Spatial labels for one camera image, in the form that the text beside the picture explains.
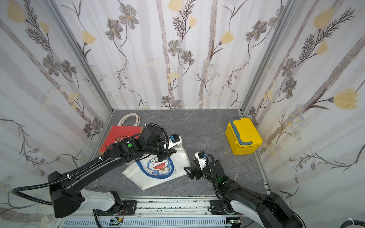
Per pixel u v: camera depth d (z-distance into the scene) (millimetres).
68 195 395
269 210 427
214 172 627
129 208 733
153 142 553
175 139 583
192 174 729
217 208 732
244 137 858
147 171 716
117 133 1045
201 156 717
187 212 732
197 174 729
